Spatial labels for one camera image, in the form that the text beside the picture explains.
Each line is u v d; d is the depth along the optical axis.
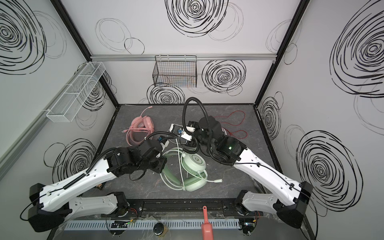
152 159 0.55
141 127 1.02
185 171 0.58
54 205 0.39
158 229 0.61
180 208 0.75
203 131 0.46
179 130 0.50
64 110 0.71
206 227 0.67
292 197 0.38
